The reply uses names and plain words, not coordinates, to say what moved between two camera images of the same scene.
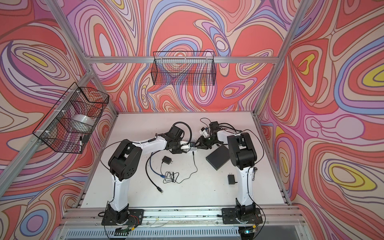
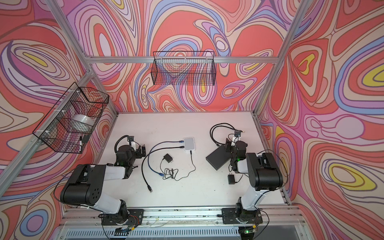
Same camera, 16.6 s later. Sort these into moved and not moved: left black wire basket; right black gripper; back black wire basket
Moved: right black gripper
Not moved: back black wire basket; left black wire basket
